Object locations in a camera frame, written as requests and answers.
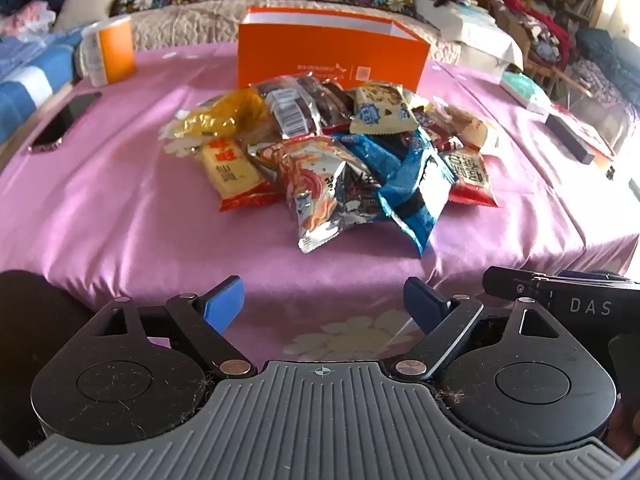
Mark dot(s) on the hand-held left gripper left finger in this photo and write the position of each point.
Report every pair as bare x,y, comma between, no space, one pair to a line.
225,305

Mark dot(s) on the blue striped blanket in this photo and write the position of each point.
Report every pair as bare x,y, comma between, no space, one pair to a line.
30,85

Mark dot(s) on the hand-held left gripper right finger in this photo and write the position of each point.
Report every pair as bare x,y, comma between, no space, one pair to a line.
422,305

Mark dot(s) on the beige quilt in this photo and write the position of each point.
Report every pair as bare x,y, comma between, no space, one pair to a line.
190,25

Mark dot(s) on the pink floral cloth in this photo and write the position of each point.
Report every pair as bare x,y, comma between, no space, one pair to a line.
125,210

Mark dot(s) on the cream blue snack packet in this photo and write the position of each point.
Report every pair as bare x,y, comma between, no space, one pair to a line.
380,110

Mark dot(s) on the orange and white cup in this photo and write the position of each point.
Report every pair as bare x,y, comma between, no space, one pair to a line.
117,50

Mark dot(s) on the black smartphone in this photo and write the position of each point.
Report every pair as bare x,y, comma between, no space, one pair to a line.
65,120

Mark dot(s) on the yellow snack packet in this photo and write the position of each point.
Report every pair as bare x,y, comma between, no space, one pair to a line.
225,115

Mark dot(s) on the black rectangular box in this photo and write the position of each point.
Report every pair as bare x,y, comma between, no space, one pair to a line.
570,137

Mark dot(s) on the clear brown snack packet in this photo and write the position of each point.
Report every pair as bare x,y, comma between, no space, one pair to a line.
300,105

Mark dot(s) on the white paper box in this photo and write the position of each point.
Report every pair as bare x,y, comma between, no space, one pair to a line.
470,30

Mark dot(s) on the orange cardboard box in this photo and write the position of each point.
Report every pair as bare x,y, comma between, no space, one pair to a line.
320,55

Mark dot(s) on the teal tissue pack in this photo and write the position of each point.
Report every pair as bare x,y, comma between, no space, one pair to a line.
525,92

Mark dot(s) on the red white snack packet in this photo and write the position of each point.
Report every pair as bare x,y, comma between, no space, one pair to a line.
470,175

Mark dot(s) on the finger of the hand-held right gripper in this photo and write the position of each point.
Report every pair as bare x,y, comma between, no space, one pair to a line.
515,287

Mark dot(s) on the red scarf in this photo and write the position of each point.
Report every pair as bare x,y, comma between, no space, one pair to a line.
550,30

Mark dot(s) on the red cream snack packet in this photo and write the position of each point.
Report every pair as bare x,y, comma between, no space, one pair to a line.
230,170

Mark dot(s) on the silver orange snack packet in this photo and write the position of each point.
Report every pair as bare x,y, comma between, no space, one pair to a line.
315,185

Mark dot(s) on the beige snack packet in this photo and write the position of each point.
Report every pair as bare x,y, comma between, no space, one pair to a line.
465,127

